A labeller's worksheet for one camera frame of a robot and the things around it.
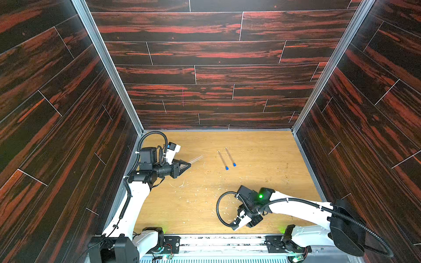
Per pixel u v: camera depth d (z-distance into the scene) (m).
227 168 1.00
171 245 0.72
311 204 0.47
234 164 1.01
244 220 0.67
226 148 1.09
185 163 0.72
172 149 0.67
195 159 0.76
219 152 1.08
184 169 0.72
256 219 0.69
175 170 0.66
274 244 0.73
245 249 0.73
